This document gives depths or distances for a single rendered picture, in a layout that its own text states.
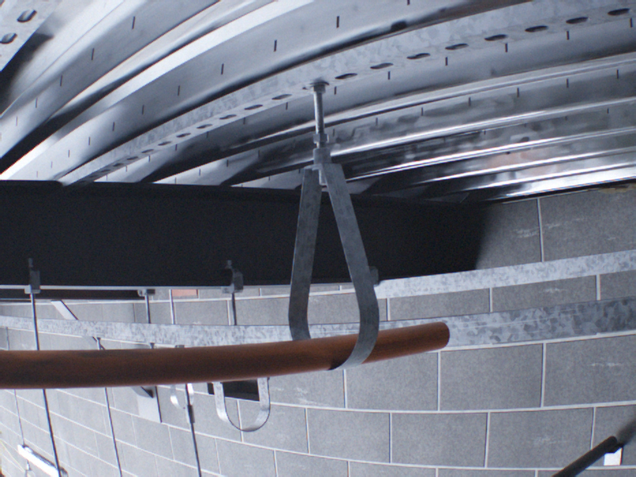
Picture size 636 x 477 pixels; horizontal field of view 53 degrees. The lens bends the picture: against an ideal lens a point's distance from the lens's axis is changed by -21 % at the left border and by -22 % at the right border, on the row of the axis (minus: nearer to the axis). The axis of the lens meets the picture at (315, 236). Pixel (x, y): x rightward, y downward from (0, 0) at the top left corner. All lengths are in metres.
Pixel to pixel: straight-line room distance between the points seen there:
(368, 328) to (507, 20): 0.34
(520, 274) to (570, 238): 0.43
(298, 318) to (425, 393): 1.54
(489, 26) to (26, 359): 0.50
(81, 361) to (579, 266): 1.14
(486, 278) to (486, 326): 0.66
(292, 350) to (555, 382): 1.40
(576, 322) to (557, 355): 1.11
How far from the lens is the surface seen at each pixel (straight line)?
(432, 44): 0.70
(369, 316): 0.76
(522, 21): 0.65
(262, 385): 1.68
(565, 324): 0.96
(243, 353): 0.71
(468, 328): 1.05
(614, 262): 1.50
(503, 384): 2.17
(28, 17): 0.59
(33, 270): 1.37
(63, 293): 3.50
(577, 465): 1.73
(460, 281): 1.73
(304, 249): 0.83
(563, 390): 2.06
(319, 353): 0.77
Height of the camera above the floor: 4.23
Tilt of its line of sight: 5 degrees up
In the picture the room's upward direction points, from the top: 3 degrees counter-clockwise
